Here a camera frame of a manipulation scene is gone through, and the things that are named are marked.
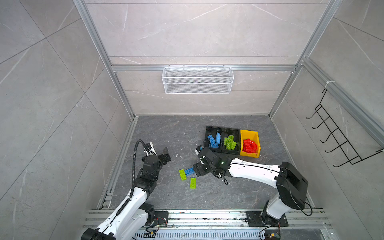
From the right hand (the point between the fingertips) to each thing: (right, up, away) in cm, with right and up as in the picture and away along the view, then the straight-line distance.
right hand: (198, 165), depth 84 cm
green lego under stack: (+23, +10, +16) cm, 30 cm away
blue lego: (+10, +14, +17) cm, 24 cm away
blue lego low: (-5, -5, +4) cm, 8 cm away
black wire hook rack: (+62, +15, -22) cm, 68 cm away
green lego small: (-3, -11, +1) cm, 11 cm away
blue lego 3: (+13, +10, +14) cm, 21 cm away
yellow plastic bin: (+40, +16, +19) cm, 47 cm away
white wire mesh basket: (0, +55, +16) cm, 57 cm away
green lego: (+23, +14, +18) cm, 33 cm away
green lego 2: (-9, -6, +3) cm, 11 cm away
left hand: (-22, +11, -2) cm, 25 cm away
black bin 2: (+12, +20, +27) cm, 35 cm away
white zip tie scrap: (-14, +4, +14) cm, 20 cm away
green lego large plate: (+20, +13, +19) cm, 31 cm away
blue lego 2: (+14, +14, +14) cm, 24 cm away
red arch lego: (+34, +10, +11) cm, 37 cm away
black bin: (+28, +17, +19) cm, 38 cm away
